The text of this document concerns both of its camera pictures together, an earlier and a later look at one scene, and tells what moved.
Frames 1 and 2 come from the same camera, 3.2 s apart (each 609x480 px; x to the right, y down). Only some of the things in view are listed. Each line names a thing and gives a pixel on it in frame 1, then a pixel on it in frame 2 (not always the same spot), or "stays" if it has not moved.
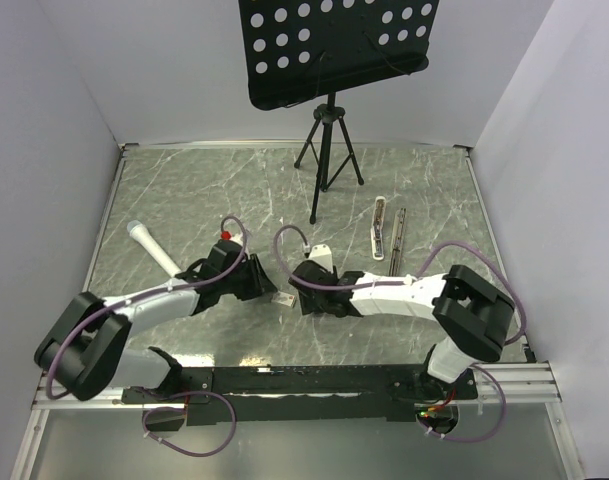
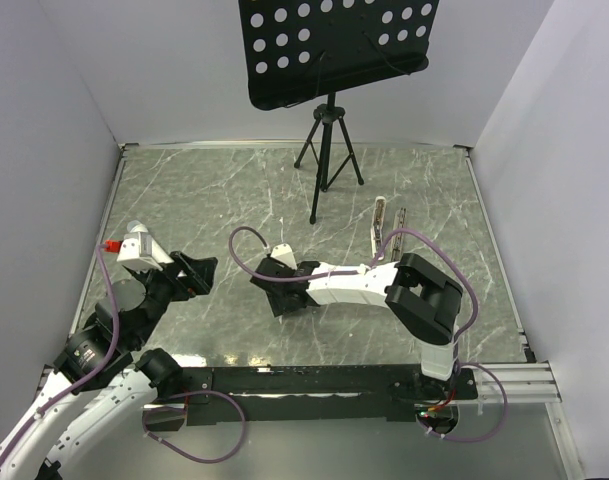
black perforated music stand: x=296 y=50 stays
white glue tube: x=141 y=233 stays
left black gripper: x=260 y=282 -> x=198 y=278
